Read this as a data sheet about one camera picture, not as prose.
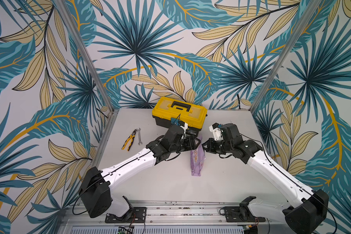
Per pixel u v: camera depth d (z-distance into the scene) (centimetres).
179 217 74
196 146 68
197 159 75
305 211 37
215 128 69
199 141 72
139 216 73
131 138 101
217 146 64
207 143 70
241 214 67
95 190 40
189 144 65
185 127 70
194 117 93
